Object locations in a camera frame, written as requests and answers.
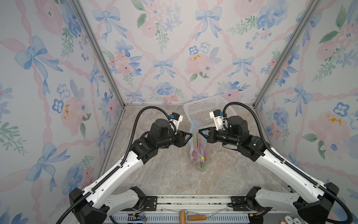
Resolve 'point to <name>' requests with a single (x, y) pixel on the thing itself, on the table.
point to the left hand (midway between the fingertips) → (189, 133)
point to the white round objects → (288, 220)
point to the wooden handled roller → (190, 217)
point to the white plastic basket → (200, 110)
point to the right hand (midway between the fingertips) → (199, 131)
